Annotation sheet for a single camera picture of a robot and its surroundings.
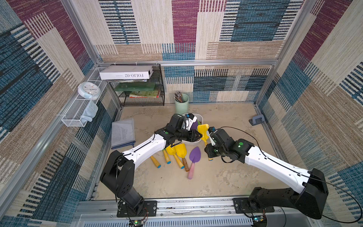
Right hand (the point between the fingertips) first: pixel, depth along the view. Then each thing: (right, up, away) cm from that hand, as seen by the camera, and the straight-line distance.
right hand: (205, 148), depth 79 cm
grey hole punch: (+43, +15, +28) cm, 54 cm away
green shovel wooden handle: (-1, +13, +26) cm, 29 cm away
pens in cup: (-16, +32, +23) cm, 42 cm away
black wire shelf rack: (-53, +37, +19) cm, 67 cm away
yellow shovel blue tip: (-1, +10, +1) cm, 10 cm away
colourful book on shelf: (-39, +33, +21) cm, 55 cm away
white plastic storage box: (-5, 0, +17) cm, 18 cm away
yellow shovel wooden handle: (-11, -12, +8) cm, 18 cm away
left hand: (-3, +7, +1) cm, 8 cm away
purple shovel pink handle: (-6, +12, +1) cm, 14 cm away
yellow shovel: (-29, -11, +8) cm, 32 cm away
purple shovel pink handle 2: (-5, -8, +13) cm, 16 cm away
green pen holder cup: (-13, +24, +27) cm, 39 cm away
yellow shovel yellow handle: (-20, -5, +15) cm, 25 cm away
